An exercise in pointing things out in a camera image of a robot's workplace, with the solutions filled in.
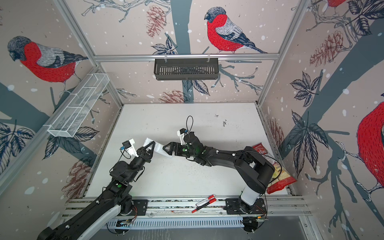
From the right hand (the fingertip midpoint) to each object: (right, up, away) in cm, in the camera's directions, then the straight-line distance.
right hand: (167, 151), depth 81 cm
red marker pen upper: (+23, -24, -3) cm, 33 cm away
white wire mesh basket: (-48, +19, -7) cm, 52 cm away
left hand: (-6, +6, -8) cm, 11 cm away
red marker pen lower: (+24, -25, -5) cm, 35 cm away
